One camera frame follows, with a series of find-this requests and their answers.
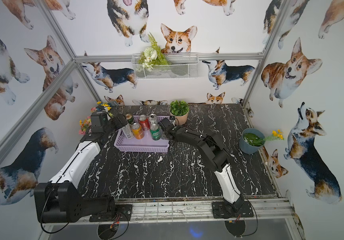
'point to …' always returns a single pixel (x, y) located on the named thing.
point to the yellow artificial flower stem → (274, 136)
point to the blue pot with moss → (252, 140)
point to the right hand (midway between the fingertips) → (170, 129)
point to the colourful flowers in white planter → (85, 124)
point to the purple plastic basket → (146, 144)
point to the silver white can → (153, 118)
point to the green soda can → (155, 131)
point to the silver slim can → (128, 131)
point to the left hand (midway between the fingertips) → (117, 115)
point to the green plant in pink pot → (179, 110)
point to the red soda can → (144, 122)
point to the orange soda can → (137, 131)
